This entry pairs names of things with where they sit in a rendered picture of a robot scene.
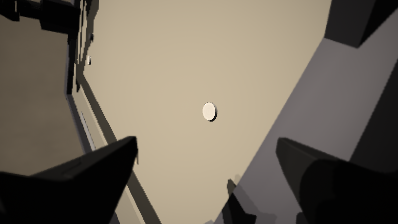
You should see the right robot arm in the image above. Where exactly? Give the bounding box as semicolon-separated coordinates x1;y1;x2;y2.
0;0;42;23

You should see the cream round disc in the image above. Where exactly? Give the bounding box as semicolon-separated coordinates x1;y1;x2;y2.
203;102;217;120

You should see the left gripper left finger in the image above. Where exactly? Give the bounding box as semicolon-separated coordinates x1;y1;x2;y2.
0;136;138;224

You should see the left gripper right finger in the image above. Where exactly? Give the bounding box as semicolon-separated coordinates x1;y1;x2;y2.
276;137;398;224

